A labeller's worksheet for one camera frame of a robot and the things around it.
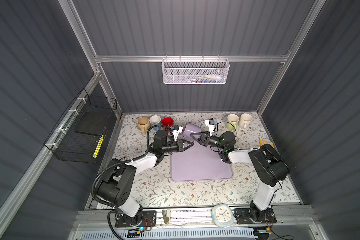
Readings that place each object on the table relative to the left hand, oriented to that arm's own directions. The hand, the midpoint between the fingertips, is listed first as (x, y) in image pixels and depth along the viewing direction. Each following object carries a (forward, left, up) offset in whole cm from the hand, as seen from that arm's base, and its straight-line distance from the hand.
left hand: (194, 144), depth 81 cm
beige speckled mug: (+25, +32, -10) cm, 42 cm away
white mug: (+24, -39, -8) cm, 47 cm away
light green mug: (+22, -29, -8) cm, 38 cm away
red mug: (+27, +15, -10) cm, 33 cm away
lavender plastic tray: (-1, -5, -20) cm, 20 cm away
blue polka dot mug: (+29, +24, -10) cm, 39 cm away
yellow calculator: (+10, -50, -16) cm, 54 cm away
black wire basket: (+1, +58, +9) cm, 59 cm away
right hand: (+2, +1, +4) cm, 4 cm away
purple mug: (+7, +2, +6) cm, 9 cm away
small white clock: (-32, -12, -15) cm, 37 cm away
